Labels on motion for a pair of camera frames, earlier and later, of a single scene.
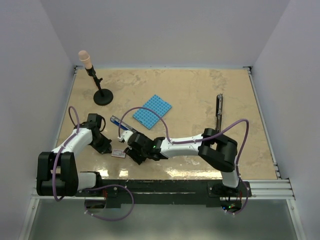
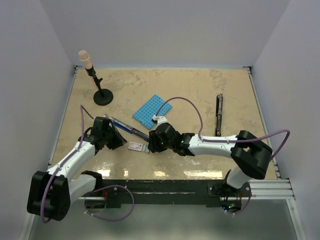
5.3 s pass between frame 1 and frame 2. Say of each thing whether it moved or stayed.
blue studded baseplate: stayed
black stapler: stayed
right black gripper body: moved
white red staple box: moved
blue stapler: stayed
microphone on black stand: stayed
